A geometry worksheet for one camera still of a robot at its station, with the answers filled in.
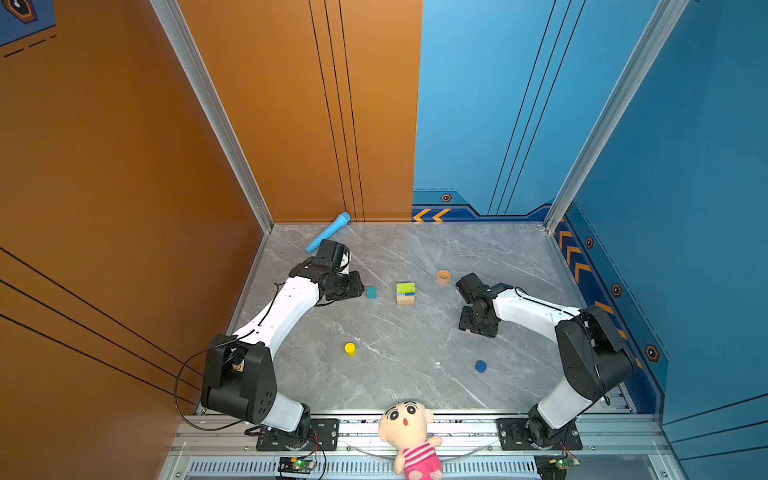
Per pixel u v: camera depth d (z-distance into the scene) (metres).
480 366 0.85
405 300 0.96
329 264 0.67
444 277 1.03
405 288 0.95
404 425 0.68
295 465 0.71
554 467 0.70
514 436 0.72
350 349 0.85
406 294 0.96
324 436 0.74
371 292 0.98
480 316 0.68
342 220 1.20
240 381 0.42
